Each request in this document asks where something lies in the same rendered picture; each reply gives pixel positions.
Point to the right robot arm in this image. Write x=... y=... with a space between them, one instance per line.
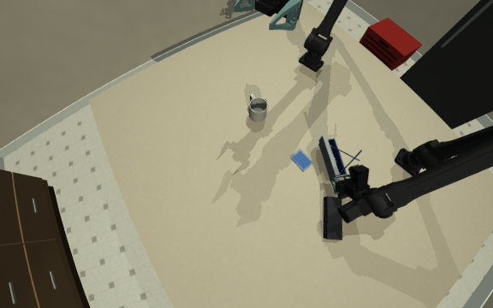
x=318 y=45

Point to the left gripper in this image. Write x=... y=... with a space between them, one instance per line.
x=339 y=187

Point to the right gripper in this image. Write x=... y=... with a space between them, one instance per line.
x=270 y=7

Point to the grey mug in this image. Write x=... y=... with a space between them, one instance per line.
x=257 y=104

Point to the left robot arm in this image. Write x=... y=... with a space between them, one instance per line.
x=441 y=170

